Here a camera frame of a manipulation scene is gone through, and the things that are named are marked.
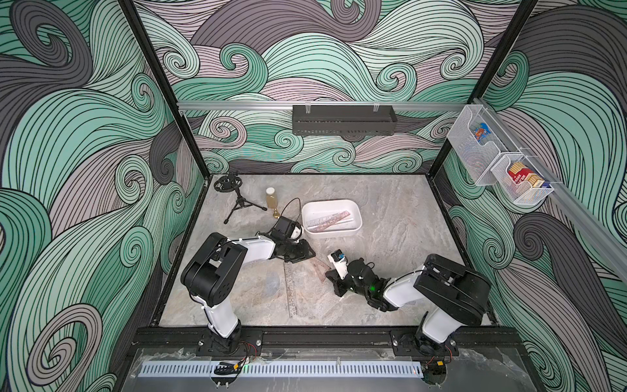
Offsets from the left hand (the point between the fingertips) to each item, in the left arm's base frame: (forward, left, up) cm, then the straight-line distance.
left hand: (313, 253), depth 91 cm
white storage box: (+23, -1, -2) cm, 23 cm away
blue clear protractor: (-11, +15, -2) cm, 19 cm away
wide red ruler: (+16, -8, -2) cm, 18 cm away
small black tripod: (+17, +30, +21) cm, 40 cm away
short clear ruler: (+16, -3, -2) cm, 16 cm away
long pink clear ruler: (-13, +8, -3) cm, 15 cm away
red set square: (-4, -3, -3) cm, 6 cm away
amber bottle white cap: (+24, +18, +1) cm, 30 cm away
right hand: (-7, -6, -3) cm, 9 cm away
